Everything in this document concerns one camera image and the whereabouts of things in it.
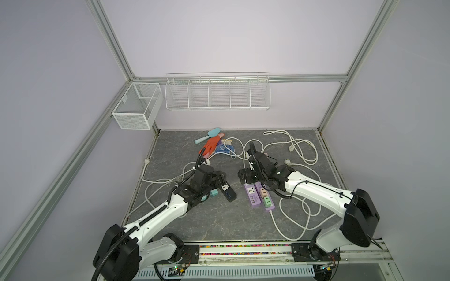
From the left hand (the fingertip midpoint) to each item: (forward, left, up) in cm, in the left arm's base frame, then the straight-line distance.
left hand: (221, 178), depth 82 cm
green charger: (-10, -21, -6) cm, 24 cm away
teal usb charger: (-2, +5, -12) cm, 13 cm away
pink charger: (-6, -20, -6) cm, 21 cm away
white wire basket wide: (+49, -7, +15) cm, 52 cm away
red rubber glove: (+29, +7, -11) cm, 32 cm away
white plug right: (+15, -39, -12) cm, 44 cm away
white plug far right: (+25, -44, -12) cm, 52 cm away
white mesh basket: (+46, +46, +9) cm, 66 cm away
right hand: (+1, -12, +1) cm, 12 cm away
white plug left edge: (+24, +47, -16) cm, 55 cm away
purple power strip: (-4, -16, -12) cm, 20 cm away
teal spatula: (+43, +7, -15) cm, 46 cm away
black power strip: (-2, -3, -11) cm, 12 cm away
